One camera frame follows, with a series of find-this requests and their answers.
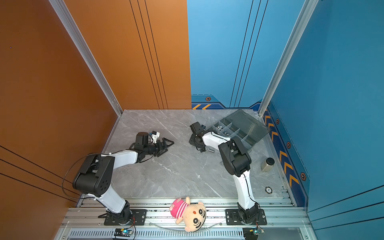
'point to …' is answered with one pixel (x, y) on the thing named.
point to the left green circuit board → (123, 232)
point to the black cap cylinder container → (267, 165)
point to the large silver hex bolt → (209, 149)
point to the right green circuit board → (252, 233)
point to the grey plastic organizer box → (240, 124)
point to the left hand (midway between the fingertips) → (171, 145)
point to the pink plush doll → (193, 215)
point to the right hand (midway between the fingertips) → (191, 142)
